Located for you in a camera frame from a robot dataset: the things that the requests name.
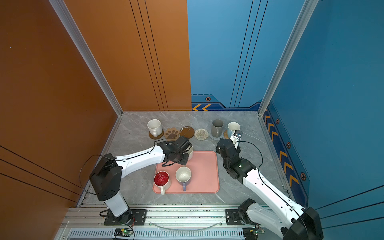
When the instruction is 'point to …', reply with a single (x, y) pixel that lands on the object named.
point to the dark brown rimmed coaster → (187, 132)
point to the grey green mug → (217, 128)
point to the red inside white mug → (162, 180)
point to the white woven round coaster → (201, 134)
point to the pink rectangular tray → (204, 167)
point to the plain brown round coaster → (157, 137)
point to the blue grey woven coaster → (215, 138)
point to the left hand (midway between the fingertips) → (186, 157)
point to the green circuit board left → (123, 232)
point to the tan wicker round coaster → (225, 134)
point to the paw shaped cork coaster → (171, 134)
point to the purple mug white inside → (183, 174)
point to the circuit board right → (251, 233)
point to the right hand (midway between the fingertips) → (223, 141)
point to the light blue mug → (232, 126)
